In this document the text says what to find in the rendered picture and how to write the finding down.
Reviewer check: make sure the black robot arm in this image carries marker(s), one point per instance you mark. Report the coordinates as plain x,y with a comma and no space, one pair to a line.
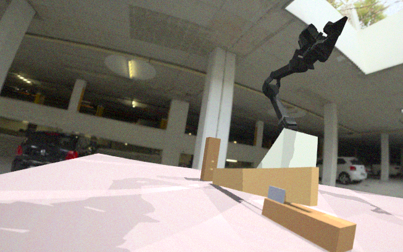
297,64

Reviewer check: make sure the long wooden beam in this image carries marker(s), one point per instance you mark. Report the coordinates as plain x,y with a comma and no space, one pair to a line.
300,183

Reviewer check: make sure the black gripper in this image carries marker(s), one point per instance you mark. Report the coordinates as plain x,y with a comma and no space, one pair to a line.
322,49

